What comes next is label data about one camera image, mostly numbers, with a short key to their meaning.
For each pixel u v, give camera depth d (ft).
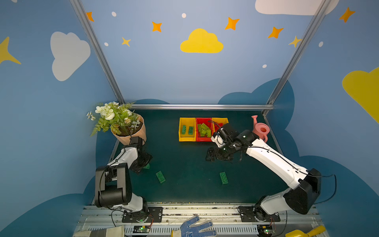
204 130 3.44
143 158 2.69
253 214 2.43
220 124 3.65
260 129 3.18
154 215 2.42
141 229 2.33
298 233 2.24
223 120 3.56
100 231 2.27
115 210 2.21
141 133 2.90
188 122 3.72
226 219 2.44
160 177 2.82
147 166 2.92
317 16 2.39
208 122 3.50
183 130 3.53
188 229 2.30
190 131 3.54
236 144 1.78
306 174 1.39
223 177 2.83
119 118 2.64
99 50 2.76
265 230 2.34
